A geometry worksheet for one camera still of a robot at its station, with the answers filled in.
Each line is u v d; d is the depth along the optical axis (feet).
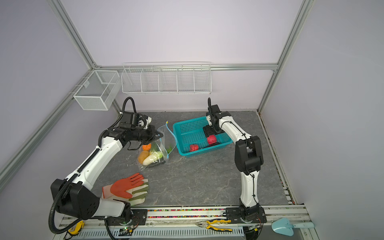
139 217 2.42
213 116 2.37
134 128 2.15
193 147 2.99
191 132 3.51
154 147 3.16
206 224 2.32
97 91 3.24
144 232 2.32
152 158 2.85
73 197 1.30
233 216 2.41
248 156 1.75
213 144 3.18
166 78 3.33
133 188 2.71
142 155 3.00
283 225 2.32
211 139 3.17
